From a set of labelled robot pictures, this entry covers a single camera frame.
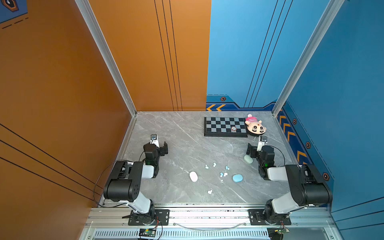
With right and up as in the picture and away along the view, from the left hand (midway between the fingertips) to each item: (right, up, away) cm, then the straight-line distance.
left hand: (157, 141), depth 94 cm
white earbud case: (+23, -20, -9) cm, 32 cm away
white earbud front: (+32, -26, -14) cm, 44 cm away
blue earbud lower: (+40, -19, -7) cm, 44 cm away
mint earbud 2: (+36, -14, -3) cm, 39 cm away
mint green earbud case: (+57, -11, -3) cm, 58 cm away
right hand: (+62, -2, 0) cm, 63 cm away
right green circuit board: (+65, -40, -24) cm, 80 cm away
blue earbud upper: (+43, -15, -5) cm, 46 cm away
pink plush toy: (+63, +9, +5) cm, 64 cm away
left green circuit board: (+3, -42, -23) cm, 48 cm away
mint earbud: (+31, -15, -5) cm, 35 cm away
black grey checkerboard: (+43, +9, +11) cm, 46 cm away
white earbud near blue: (+42, -19, -7) cm, 47 cm away
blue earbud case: (+49, -21, -8) cm, 54 cm away
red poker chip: (+51, +8, +11) cm, 53 cm away
